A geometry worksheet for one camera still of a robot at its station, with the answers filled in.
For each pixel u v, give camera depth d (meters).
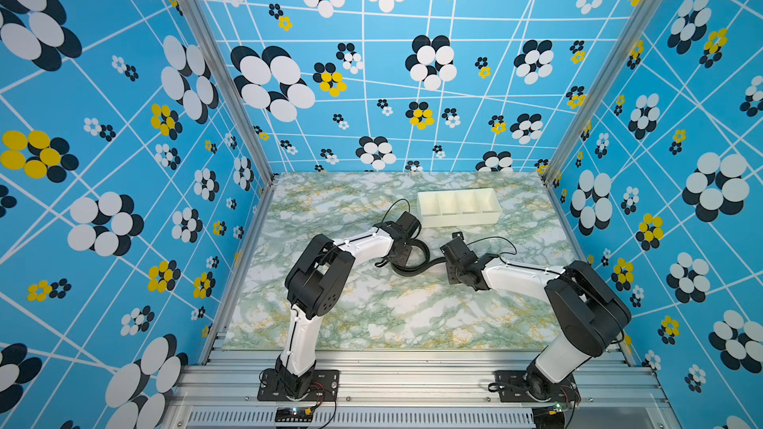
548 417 0.71
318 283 0.52
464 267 0.72
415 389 0.74
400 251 0.73
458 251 0.74
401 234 0.77
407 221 0.79
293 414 0.72
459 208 1.11
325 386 0.73
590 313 0.46
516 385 0.72
